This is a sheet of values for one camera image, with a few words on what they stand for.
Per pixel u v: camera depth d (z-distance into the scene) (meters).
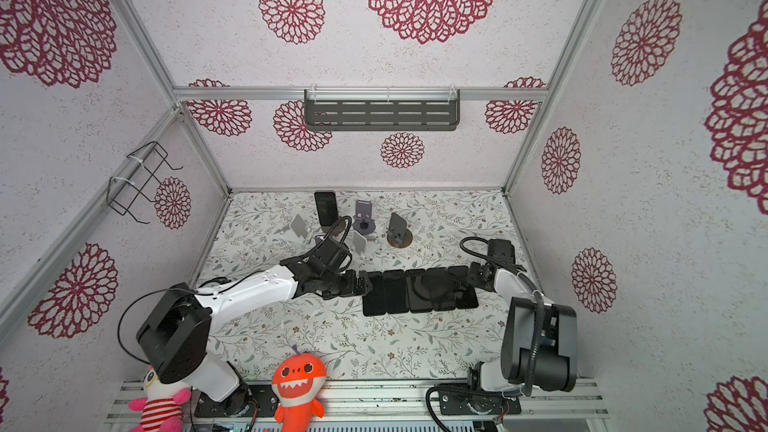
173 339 0.44
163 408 0.68
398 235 1.00
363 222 1.06
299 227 1.01
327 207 1.01
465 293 1.03
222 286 0.51
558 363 0.43
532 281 0.54
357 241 0.95
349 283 0.76
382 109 0.95
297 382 0.69
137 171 0.78
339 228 1.08
